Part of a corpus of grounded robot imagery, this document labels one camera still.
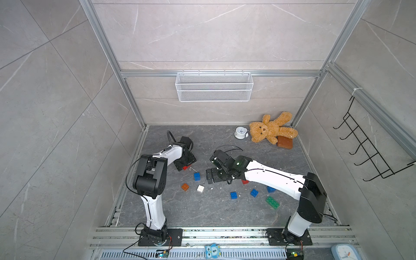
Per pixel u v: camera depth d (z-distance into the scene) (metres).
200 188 0.88
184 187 0.88
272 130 1.07
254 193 0.86
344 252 0.68
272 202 0.83
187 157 0.88
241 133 1.10
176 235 0.73
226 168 0.60
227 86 1.00
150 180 0.52
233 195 0.86
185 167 0.96
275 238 0.74
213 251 0.69
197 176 0.90
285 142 1.07
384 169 0.59
